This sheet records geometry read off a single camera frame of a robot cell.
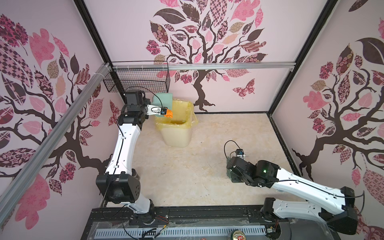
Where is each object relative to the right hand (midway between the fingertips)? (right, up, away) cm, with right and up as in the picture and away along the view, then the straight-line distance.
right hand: (232, 172), depth 74 cm
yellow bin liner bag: (-26, +30, +15) cm, 42 cm away
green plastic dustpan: (-37, +39, +13) cm, 56 cm away
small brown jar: (-53, -3, +8) cm, 53 cm away
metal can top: (-1, -21, -14) cm, 25 cm away
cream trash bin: (-30, +20, +11) cm, 38 cm away
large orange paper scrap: (-34, +31, +12) cm, 48 cm away
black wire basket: (-49, +56, +21) cm, 77 cm away
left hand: (-47, +37, +2) cm, 60 cm away
